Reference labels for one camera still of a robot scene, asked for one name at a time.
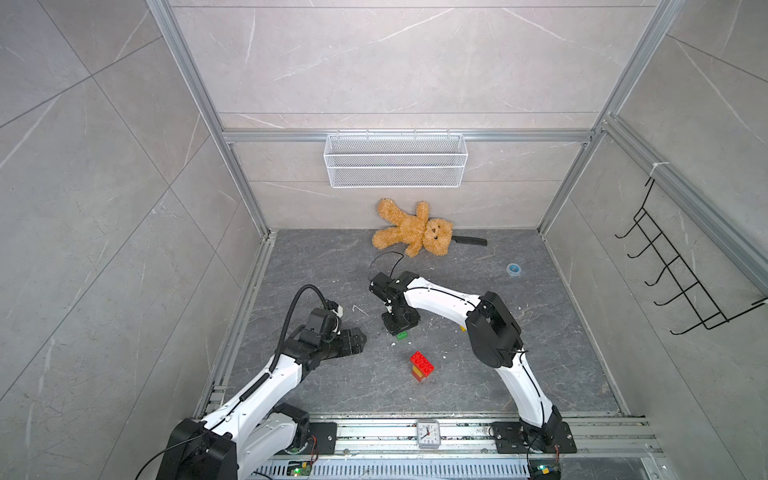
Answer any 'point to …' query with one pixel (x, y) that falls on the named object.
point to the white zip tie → (360, 310)
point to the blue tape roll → (513, 269)
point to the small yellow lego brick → (417, 371)
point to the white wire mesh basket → (389, 161)
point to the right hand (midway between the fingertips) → (401, 329)
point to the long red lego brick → (424, 366)
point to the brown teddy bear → (418, 231)
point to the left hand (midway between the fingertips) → (358, 336)
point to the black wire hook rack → (690, 287)
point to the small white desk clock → (428, 434)
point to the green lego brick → (402, 335)
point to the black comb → (470, 240)
